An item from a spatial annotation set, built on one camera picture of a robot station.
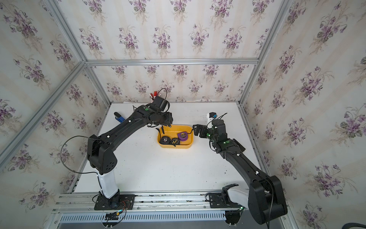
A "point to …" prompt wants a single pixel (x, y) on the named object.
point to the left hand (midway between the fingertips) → (171, 120)
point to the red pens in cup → (154, 95)
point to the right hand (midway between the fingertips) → (201, 126)
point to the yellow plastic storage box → (176, 137)
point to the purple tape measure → (182, 136)
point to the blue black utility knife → (118, 117)
